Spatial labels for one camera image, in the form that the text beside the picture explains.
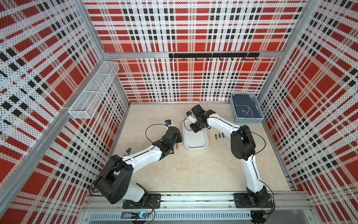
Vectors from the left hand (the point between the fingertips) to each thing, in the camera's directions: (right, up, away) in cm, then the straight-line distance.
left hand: (179, 132), depth 90 cm
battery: (+26, -5, +9) cm, 28 cm away
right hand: (+12, +2, +9) cm, 15 cm away
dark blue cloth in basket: (+51, +18, +19) cm, 57 cm away
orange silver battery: (-2, -11, +6) cm, 12 cm away
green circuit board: (-18, -40, -20) cm, 48 cm away
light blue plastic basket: (+52, +7, +15) cm, 54 cm away
